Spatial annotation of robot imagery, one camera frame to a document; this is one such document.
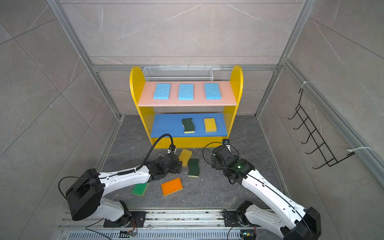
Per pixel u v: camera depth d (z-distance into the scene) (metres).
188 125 0.93
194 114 1.13
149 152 0.61
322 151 0.63
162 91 0.75
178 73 0.98
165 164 0.65
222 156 0.56
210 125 0.94
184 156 0.94
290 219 0.39
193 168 0.91
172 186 0.84
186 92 0.74
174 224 0.73
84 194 0.42
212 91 0.75
